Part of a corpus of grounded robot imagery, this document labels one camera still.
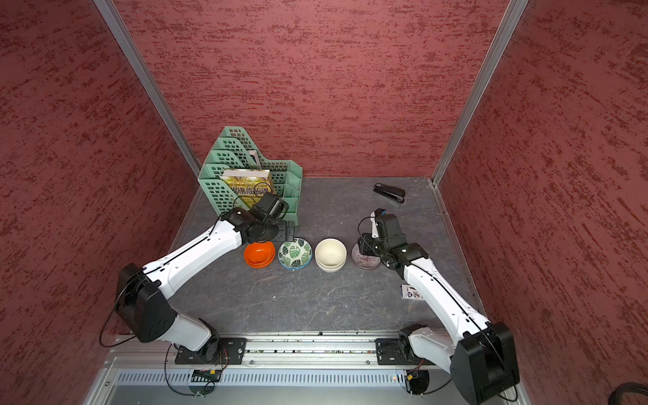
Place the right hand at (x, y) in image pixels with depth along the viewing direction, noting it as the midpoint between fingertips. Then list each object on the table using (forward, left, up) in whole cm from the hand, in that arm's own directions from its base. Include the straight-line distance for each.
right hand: (361, 245), depth 83 cm
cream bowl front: (+2, +11, -10) cm, 15 cm away
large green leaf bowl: (+2, +24, -10) cm, 26 cm away
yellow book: (+19, +39, +11) cm, 45 cm away
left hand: (+3, +28, +3) cm, 28 cm away
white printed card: (-12, -16, -12) cm, 24 cm away
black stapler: (+33, -19, -12) cm, 40 cm away
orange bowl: (+2, +37, -7) cm, 38 cm away
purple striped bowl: (-1, -2, -10) cm, 11 cm away
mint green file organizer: (+40, +50, +9) cm, 65 cm away
